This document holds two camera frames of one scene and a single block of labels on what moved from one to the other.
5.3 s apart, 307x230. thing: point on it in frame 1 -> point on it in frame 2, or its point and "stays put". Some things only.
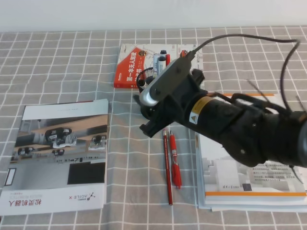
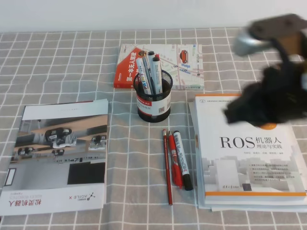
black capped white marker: (155, 64) -> (187, 179)
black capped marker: (161, 64) -> (143, 76)
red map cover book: (134, 58) stays put
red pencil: (168, 168) stays put
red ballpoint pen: (176, 170) stays put
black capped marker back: (163, 52) -> (150, 54)
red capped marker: (168, 59) -> (157, 73)
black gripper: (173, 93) -> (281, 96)
